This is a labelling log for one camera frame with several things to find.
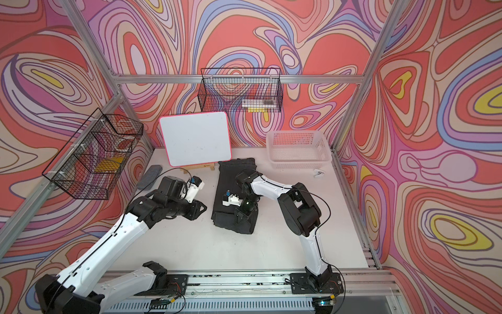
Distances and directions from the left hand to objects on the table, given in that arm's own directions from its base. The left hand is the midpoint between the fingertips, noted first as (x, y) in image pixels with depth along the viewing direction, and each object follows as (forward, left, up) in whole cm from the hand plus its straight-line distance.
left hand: (204, 206), depth 76 cm
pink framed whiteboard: (+41, +11, -1) cm, 43 cm away
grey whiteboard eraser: (+26, +37, -15) cm, 47 cm away
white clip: (+30, -56, -16) cm, 65 cm away
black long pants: (0, -7, -9) cm, 11 cm away
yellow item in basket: (+10, +34, +14) cm, 38 cm away
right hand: (-1, -14, -15) cm, 20 cm away
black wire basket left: (+8, +38, +17) cm, 43 cm away
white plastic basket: (+48, -47, -16) cm, 69 cm away
